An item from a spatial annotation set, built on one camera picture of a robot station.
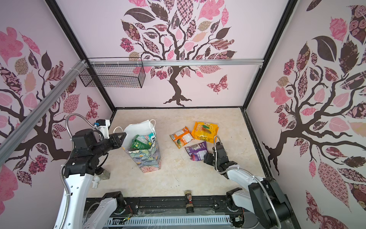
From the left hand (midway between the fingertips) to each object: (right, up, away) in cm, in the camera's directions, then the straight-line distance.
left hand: (126, 136), depth 70 cm
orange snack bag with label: (+28, -4, +28) cm, 39 cm away
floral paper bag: (+10, -13, +4) cm, 17 cm away
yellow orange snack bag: (+44, 0, +27) cm, 52 cm away
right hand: (+45, -15, +21) cm, 51 cm away
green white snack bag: (+4, -5, +10) cm, 12 cm away
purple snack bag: (+37, -12, +20) cm, 44 cm away
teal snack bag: (+8, -3, +18) cm, 20 cm away
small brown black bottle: (+32, -36, +2) cm, 49 cm away
